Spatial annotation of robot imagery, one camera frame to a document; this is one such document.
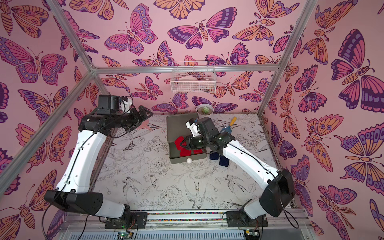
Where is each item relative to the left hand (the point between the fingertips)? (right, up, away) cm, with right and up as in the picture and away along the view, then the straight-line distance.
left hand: (149, 116), depth 72 cm
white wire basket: (+21, +26, +23) cm, 41 cm away
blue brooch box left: (+34, -23, +21) cm, 46 cm away
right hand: (+14, -14, +1) cm, 20 cm away
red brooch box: (+13, -13, +4) cm, 19 cm away
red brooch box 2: (+16, -19, +8) cm, 26 cm away
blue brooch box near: (+40, -27, +23) cm, 53 cm away
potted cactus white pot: (+29, +7, +36) cm, 47 cm away
